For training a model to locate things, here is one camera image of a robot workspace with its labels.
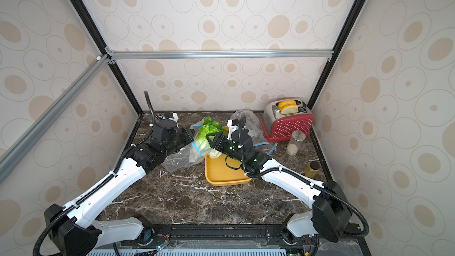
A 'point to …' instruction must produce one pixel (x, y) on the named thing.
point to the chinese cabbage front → (202, 144)
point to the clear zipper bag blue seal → (188, 157)
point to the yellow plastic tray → (218, 173)
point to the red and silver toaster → (281, 118)
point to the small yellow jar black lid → (311, 169)
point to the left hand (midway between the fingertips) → (200, 129)
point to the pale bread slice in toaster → (289, 108)
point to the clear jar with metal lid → (297, 138)
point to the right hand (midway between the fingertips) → (215, 135)
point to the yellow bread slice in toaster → (291, 102)
